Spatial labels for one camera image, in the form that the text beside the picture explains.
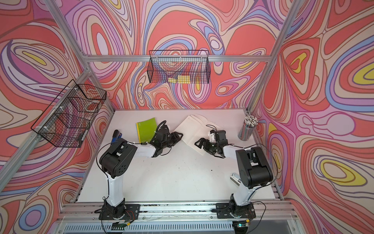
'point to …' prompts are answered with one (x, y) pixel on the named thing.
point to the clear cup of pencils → (250, 123)
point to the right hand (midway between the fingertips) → (200, 149)
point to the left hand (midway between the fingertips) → (184, 136)
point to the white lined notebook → (193, 127)
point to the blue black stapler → (116, 136)
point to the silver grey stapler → (235, 178)
